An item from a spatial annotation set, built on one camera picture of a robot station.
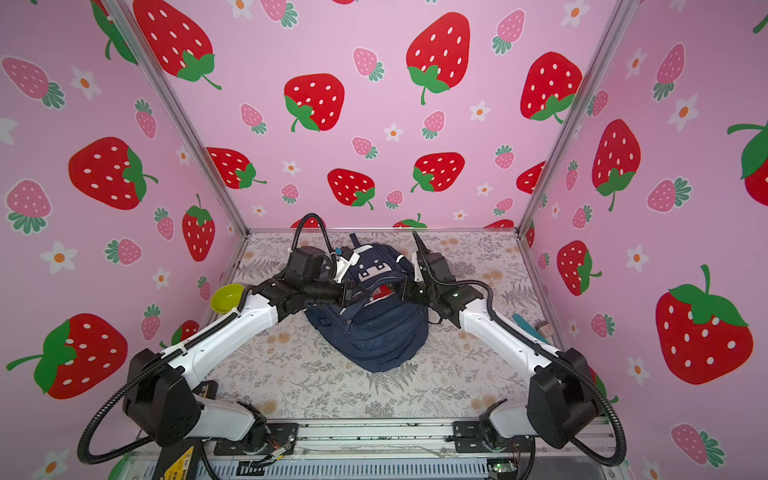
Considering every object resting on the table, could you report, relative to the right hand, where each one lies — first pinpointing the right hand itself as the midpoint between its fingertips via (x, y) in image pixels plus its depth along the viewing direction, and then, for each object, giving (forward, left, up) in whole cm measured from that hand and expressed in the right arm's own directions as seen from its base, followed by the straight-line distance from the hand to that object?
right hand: (393, 287), depth 82 cm
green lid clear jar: (+1, +59, -17) cm, 61 cm away
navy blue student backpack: (-10, +2, -6) cm, 12 cm away
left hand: (-5, +5, +4) cm, 8 cm away
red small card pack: (+1, +4, -4) cm, 6 cm away
